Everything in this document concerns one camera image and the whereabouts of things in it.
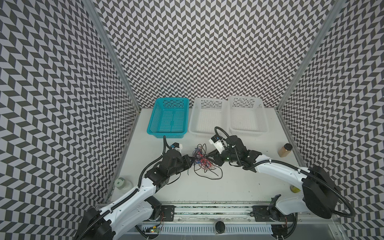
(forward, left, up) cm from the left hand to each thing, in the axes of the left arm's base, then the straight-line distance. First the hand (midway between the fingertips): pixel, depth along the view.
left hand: (196, 158), depth 78 cm
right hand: (+3, -7, 0) cm, 7 cm away
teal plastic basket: (+41, +22, -14) cm, 49 cm away
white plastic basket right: (+40, -39, -13) cm, 57 cm away
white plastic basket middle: (+44, -7, -13) cm, 46 cm away
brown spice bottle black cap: (+9, -53, -7) cm, 54 cm away
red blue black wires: (-2, -4, -5) cm, 7 cm away
